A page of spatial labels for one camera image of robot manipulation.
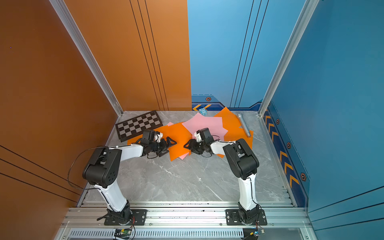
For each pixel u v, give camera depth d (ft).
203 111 3.92
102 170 1.61
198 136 3.07
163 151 2.89
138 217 2.42
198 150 2.89
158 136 2.77
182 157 3.03
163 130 3.53
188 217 2.48
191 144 2.88
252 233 2.28
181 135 3.48
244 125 3.60
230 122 3.76
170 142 2.88
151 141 2.68
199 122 3.72
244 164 1.73
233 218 2.38
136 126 3.53
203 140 2.63
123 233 2.35
